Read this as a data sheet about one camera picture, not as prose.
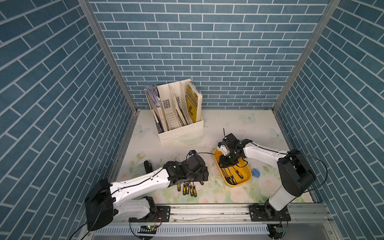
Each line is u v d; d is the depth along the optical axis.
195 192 0.80
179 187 0.82
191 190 0.81
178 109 0.94
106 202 0.40
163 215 0.74
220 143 0.85
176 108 0.94
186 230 0.77
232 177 0.86
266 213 0.68
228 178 0.84
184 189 0.81
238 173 0.87
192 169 0.58
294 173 0.47
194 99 0.96
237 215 0.75
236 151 0.67
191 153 0.72
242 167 0.74
